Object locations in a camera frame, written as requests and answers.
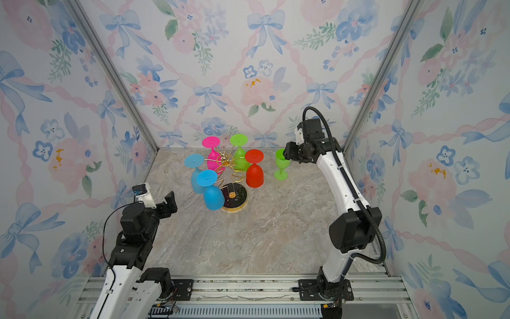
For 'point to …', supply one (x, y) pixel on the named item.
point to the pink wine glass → (214, 161)
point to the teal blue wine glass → (195, 161)
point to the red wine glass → (254, 172)
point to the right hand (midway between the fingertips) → (289, 152)
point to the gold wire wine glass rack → (236, 195)
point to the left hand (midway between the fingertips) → (161, 193)
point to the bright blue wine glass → (213, 195)
